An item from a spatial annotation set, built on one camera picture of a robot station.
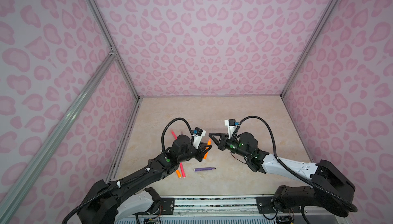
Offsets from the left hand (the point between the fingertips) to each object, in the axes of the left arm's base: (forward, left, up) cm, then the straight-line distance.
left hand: (211, 143), depth 75 cm
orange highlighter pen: (-6, +3, -1) cm, 7 cm away
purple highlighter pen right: (-7, +6, -17) cm, 19 cm away
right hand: (+2, +1, +4) cm, 5 cm away
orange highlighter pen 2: (-9, +18, -17) cm, 26 cm away
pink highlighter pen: (-7, +15, -17) cm, 24 cm away
